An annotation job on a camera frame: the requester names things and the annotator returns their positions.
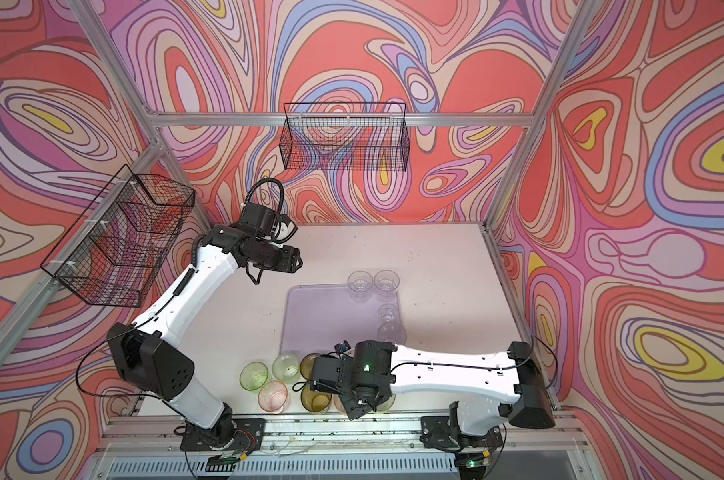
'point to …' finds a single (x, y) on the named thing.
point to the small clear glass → (387, 312)
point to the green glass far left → (253, 375)
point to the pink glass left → (273, 396)
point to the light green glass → (286, 368)
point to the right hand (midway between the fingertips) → (368, 409)
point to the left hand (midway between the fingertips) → (296, 259)
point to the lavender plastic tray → (317, 317)
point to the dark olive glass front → (315, 401)
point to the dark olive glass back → (307, 363)
